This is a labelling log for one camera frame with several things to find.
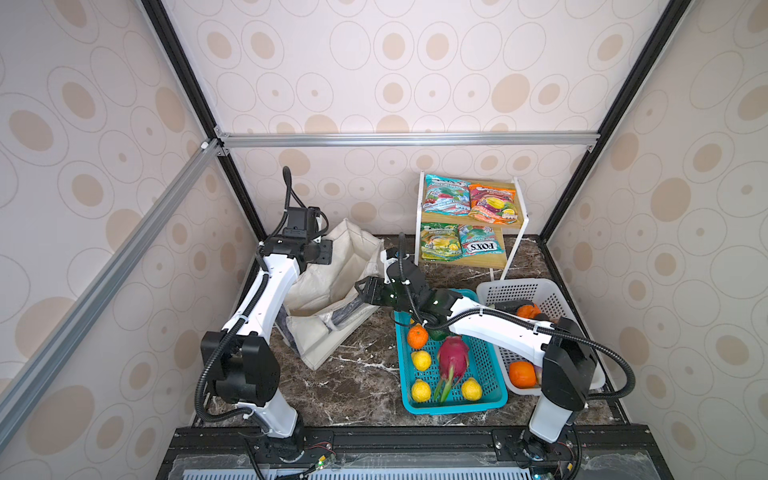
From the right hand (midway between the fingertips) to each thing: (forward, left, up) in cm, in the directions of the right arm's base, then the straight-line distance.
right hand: (361, 286), depth 78 cm
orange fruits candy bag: (+16, -35, +13) cm, 41 cm away
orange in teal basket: (-6, -15, -18) cm, 24 cm away
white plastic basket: (+8, -55, -20) cm, 59 cm away
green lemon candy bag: (+19, -23, -4) cm, 31 cm away
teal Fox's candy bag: (+21, -36, -5) cm, 42 cm away
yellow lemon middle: (-13, -16, -18) cm, 27 cm away
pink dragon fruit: (-12, -25, -15) cm, 32 cm away
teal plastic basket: (-14, -33, -19) cm, 40 cm away
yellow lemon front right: (-21, -29, -18) cm, 40 cm away
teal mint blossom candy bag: (+20, -23, +13) cm, 33 cm away
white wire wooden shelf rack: (+14, -29, +9) cm, 34 cm away
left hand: (+14, +11, +3) cm, 18 cm away
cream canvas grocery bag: (+3, +13, -5) cm, 14 cm away
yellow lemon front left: (-21, -15, -18) cm, 32 cm away
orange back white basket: (+2, -50, -17) cm, 53 cm away
